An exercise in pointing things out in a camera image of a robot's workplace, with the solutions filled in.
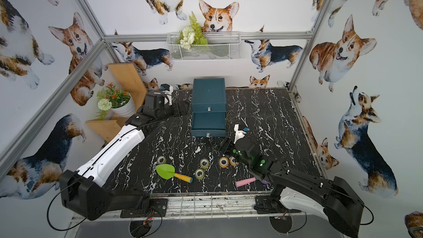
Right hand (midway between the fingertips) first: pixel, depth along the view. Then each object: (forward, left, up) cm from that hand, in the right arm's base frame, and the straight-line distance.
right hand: (221, 135), depth 77 cm
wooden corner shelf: (+40, +57, -4) cm, 70 cm away
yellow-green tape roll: (-7, +9, -18) cm, 21 cm away
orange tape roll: (-6, -1, -19) cm, 20 cm away
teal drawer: (+17, +8, -16) cm, 25 cm away
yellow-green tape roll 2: (-5, +33, -18) cm, 37 cm away
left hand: (+15, +20, +9) cm, 26 cm away
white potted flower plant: (+22, +57, -1) cm, 61 cm away
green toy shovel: (-11, +27, -16) cm, 34 cm away
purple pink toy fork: (-15, -14, -20) cm, 28 cm away
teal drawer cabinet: (+17, +7, 0) cm, 18 cm away
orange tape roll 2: (-5, -5, -19) cm, 21 cm away
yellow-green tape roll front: (-12, +12, -18) cm, 25 cm away
